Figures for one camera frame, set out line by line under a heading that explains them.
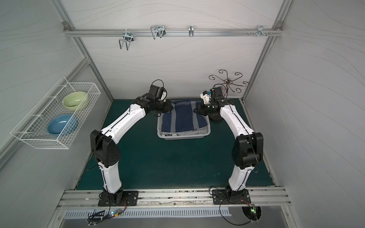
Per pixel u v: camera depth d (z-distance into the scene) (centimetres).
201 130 86
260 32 77
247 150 48
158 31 76
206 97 82
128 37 78
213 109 65
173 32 78
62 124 66
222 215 65
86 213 70
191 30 72
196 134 88
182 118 83
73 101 73
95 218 69
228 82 88
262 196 77
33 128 58
